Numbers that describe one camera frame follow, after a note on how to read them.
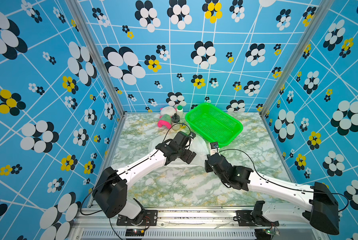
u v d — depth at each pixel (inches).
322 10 27.2
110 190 16.3
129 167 18.4
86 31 30.0
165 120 42.3
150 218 28.6
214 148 26.2
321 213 15.1
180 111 44.0
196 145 33.7
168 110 44.8
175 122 40.7
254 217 25.6
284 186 18.1
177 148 24.2
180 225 28.5
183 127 43.9
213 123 45.3
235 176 21.7
